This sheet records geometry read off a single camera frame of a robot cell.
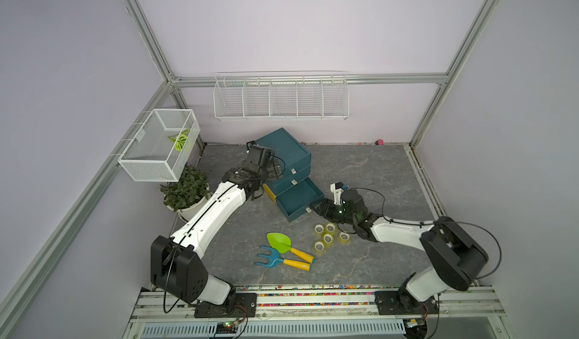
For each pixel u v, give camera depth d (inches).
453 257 17.6
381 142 48.7
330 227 35.1
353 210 27.5
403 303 25.4
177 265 15.8
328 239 34.2
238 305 28.8
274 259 32.3
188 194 31.5
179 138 31.9
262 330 30.4
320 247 33.5
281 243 34.2
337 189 32.5
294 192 37.3
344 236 34.6
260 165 24.4
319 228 35.3
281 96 38.8
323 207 30.6
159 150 32.0
